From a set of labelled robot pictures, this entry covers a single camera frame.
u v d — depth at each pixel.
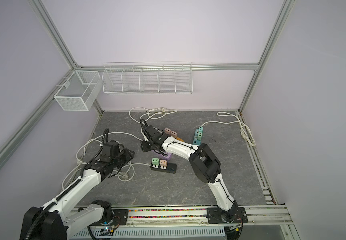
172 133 0.99
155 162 0.87
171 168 0.87
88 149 1.02
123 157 0.74
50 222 0.40
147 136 0.73
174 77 1.03
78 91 1.06
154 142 0.70
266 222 0.74
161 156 0.94
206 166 0.53
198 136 0.98
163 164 0.85
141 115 1.18
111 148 0.64
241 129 1.08
